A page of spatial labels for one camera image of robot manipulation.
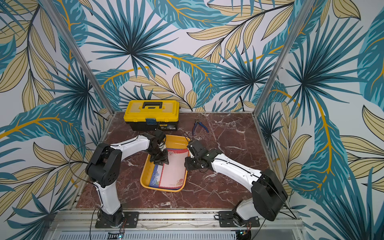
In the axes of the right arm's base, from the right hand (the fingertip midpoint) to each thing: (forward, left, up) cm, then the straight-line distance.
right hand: (187, 164), depth 83 cm
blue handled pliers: (+38, -7, -8) cm, 39 cm away
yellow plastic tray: (+23, +9, -11) cm, 27 cm away
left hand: (+3, +13, -6) cm, 15 cm away
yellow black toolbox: (+30, +23, +8) cm, 39 cm away
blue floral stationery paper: (-3, +19, -9) cm, 21 cm away
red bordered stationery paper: (-2, +9, -9) cm, 12 cm away
